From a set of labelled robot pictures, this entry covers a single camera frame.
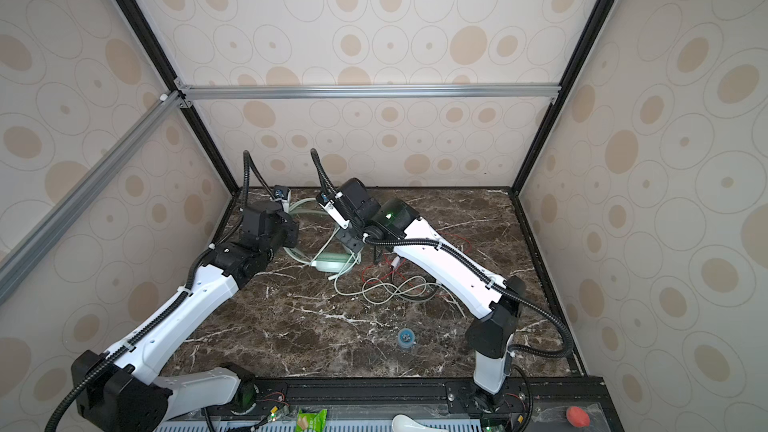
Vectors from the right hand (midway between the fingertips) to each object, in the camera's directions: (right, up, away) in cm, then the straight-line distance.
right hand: (353, 223), depth 74 cm
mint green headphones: (-6, -9, -1) cm, 11 cm away
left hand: (-16, +3, +3) cm, 16 cm away
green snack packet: (-9, -45, -6) cm, 47 cm away
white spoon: (+13, -46, -5) cm, 48 cm away
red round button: (+53, -45, -5) cm, 69 cm away
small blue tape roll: (+14, -32, +10) cm, 36 cm away
